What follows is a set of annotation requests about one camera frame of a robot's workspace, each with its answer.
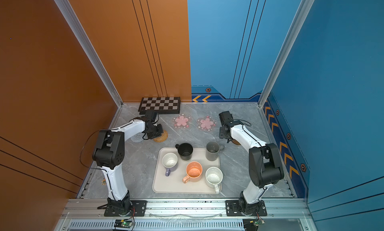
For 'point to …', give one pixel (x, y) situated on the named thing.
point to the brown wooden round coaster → (235, 142)
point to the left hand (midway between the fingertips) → (162, 131)
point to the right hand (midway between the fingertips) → (225, 134)
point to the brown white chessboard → (162, 105)
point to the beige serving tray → (173, 183)
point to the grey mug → (212, 148)
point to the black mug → (185, 150)
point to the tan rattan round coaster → (163, 137)
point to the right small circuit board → (252, 224)
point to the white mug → (213, 177)
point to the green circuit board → (121, 223)
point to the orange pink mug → (194, 172)
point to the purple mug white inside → (169, 160)
